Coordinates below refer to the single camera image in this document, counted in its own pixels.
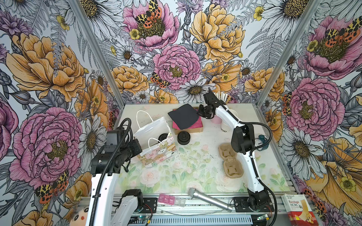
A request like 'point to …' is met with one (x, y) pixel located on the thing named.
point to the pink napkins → (198, 124)
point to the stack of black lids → (183, 138)
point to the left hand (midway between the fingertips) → (139, 151)
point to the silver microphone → (193, 193)
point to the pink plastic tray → (177, 201)
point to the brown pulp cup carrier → (233, 168)
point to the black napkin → (185, 116)
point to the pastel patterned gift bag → (153, 152)
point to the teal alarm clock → (260, 141)
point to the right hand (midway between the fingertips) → (197, 115)
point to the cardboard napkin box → (192, 130)
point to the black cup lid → (162, 136)
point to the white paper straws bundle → (221, 95)
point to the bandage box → (299, 212)
